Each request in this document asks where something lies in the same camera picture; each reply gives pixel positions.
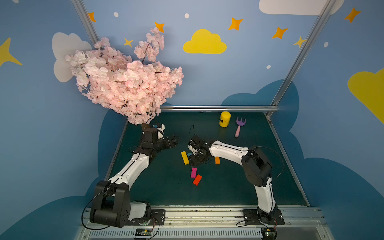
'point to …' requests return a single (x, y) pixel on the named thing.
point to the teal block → (189, 154)
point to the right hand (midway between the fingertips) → (195, 160)
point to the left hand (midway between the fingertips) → (173, 137)
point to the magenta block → (193, 172)
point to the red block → (197, 179)
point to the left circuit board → (143, 233)
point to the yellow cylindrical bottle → (225, 118)
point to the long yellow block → (185, 157)
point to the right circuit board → (269, 233)
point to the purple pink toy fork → (240, 123)
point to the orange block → (217, 161)
